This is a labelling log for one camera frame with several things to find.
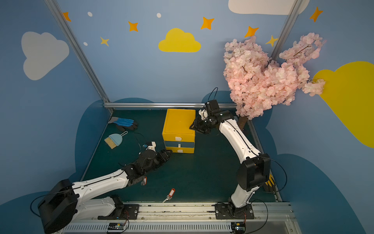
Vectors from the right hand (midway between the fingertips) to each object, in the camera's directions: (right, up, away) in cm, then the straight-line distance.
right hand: (193, 127), depth 82 cm
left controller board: (-39, -50, -10) cm, 64 cm away
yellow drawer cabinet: (-9, -5, 0) cm, 10 cm away
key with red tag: (-14, -39, -2) cm, 41 cm away
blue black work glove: (-53, +2, +28) cm, 60 cm away
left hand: (-12, -14, -1) cm, 18 cm away
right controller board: (+23, -51, -9) cm, 57 cm away
